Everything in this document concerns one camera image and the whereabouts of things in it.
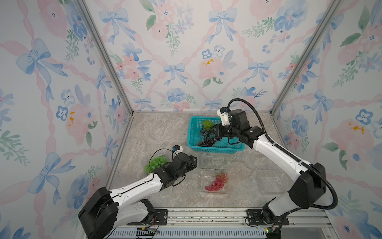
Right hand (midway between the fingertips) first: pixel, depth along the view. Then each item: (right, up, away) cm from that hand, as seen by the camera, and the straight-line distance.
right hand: (207, 123), depth 82 cm
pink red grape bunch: (+8, -32, +1) cm, 33 cm away
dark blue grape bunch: (0, -6, -1) cm, 6 cm away
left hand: (-6, -20, -1) cm, 21 cm away
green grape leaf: (0, -1, -4) cm, 4 cm away
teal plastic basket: (+15, -14, +18) cm, 28 cm away
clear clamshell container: (+5, -31, +6) cm, 32 cm away
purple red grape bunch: (+2, -12, +15) cm, 19 cm away
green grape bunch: (-30, -23, +3) cm, 38 cm away
